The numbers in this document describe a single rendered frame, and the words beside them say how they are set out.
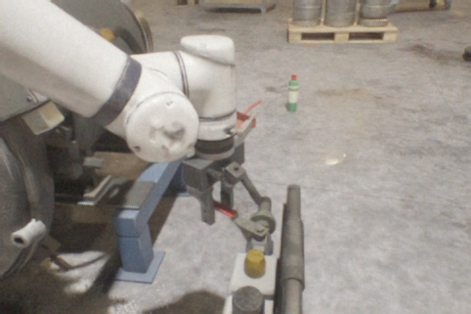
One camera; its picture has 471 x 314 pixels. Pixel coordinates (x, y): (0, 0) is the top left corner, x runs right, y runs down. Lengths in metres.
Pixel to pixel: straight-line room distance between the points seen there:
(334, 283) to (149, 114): 0.99
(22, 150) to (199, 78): 0.35
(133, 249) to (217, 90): 0.76
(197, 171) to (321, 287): 0.74
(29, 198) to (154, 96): 0.45
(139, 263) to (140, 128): 0.90
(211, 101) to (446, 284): 1.03
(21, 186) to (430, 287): 1.17
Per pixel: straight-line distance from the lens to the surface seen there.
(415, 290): 1.33
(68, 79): 0.39
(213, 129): 0.60
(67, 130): 1.05
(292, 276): 0.49
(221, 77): 0.58
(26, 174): 0.75
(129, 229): 1.17
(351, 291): 1.25
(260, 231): 0.69
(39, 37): 0.39
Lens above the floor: 0.93
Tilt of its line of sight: 30 degrees down
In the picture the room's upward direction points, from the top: 2 degrees counter-clockwise
